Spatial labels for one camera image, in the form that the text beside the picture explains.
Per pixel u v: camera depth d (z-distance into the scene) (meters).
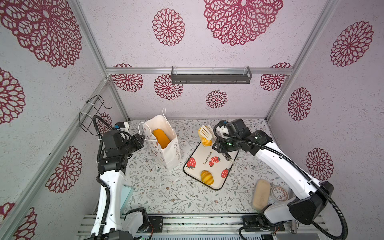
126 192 0.82
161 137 0.90
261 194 0.80
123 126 0.65
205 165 0.95
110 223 0.39
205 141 0.78
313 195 0.39
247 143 0.50
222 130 0.68
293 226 0.72
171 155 0.81
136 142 0.64
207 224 0.76
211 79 0.88
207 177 0.85
